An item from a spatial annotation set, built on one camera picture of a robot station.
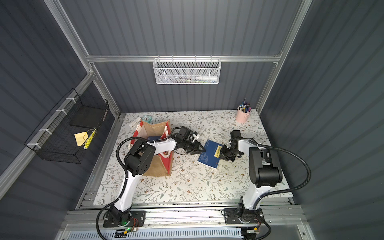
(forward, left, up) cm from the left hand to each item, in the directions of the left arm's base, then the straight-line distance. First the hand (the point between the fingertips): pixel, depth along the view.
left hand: (207, 154), depth 93 cm
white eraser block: (+26, +54, 0) cm, 60 cm away
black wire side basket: (-7, +72, +27) cm, 77 cm away
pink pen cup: (+30, -27, +7) cm, 41 cm away
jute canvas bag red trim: (-13, +25, +12) cm, 31 cm away
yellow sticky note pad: (-3, +65, +23) cm, 69 cm away
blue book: (-1, -2, -2) cm, 3 cm away
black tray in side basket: (+10, +66, +25) cm, 71 cm away
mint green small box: (+33, +45, -1) cm, 56 cm away
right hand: (0, -9, -2) cm, 9 cm away
